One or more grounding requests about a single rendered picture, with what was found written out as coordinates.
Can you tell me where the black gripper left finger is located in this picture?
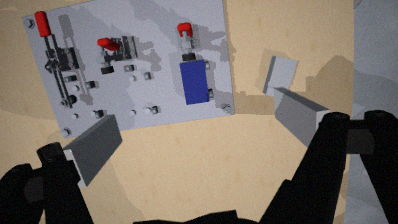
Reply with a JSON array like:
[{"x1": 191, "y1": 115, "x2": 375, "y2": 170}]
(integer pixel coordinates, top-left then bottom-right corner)
[{"x1": 0, "y1": 114, "x2": 123, "y2": 224}]

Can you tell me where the blue rectangular block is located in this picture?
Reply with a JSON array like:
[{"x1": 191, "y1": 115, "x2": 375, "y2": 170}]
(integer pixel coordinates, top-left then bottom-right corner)
[{"x1": 180, "y1": 59, "x2": 210, "y2": 105}]

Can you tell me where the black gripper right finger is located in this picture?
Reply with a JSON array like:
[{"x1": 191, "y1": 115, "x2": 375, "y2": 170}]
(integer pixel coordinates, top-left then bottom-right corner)
[{"x1": 258, "y1": 87, "x2": 398, "y2": 224}]

